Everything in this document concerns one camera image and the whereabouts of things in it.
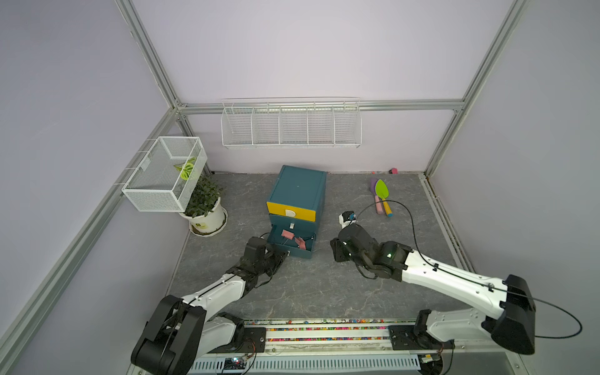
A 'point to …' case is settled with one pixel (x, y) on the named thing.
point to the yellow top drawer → (290, 211)
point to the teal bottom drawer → (298, 245)
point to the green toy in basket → (186, 168)
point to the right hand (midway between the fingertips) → (333, 241)
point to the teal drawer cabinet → (297, 201)
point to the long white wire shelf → (291, 123)
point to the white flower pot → (212, 222)
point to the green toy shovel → (382, 191)
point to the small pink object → (394, 171)
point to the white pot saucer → (210, 233)
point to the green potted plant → (204, 195)
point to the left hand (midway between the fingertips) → (290, 252)
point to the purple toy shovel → (379, 207)
